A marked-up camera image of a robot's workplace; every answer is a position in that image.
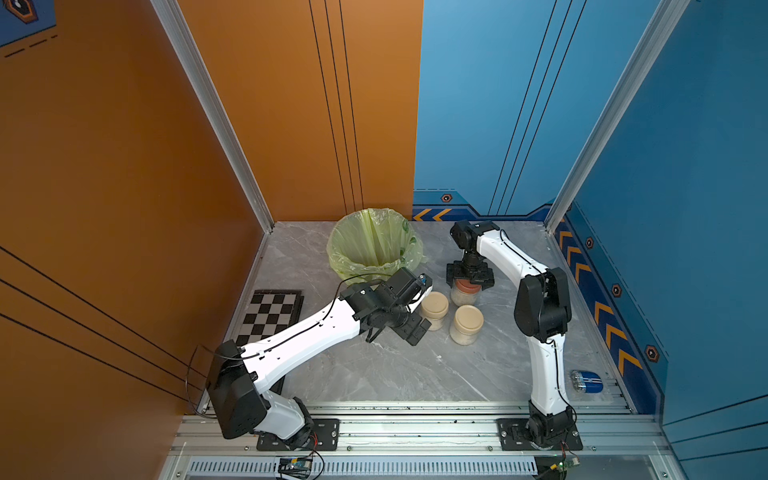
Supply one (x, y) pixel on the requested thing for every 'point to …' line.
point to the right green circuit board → (563, 466)
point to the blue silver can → (586, 381)
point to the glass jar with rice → (460, 298)
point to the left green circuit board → (296, 467)
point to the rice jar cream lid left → (434, 305)
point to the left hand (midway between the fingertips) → (414, 314)
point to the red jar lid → (465, 285)
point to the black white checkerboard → (271, 312)
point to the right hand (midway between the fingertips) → (464, 285)
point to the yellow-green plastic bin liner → (366, 246)
